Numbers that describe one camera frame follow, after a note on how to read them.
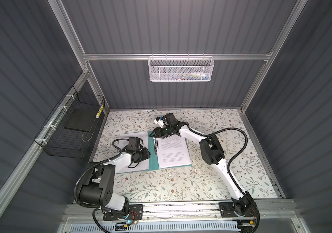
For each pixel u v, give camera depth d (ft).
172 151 3.18
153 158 3.02
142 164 2.97
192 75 3.05
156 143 3.24
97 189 1.45
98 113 2.65
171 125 2.84
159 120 3.15
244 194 2.14
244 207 2.10
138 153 2.64
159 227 2.53
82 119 2.52
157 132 2.99
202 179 2.77
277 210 2.46
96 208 1.61
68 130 2.38
